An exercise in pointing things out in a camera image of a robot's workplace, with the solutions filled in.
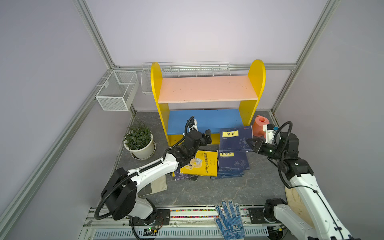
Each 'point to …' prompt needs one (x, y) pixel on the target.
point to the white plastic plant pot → (144, 152)
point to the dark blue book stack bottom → (222, 173)
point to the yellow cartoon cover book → (204, 163)
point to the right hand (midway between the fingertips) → (247, 141)
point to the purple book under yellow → (180, 176)
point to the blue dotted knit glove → (231, 226)
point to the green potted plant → (138, 137)
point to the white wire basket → (183, 69)
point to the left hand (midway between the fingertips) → (203, 133)
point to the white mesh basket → (118, 90)
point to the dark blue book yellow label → (235, 138)
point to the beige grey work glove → (159, 184)
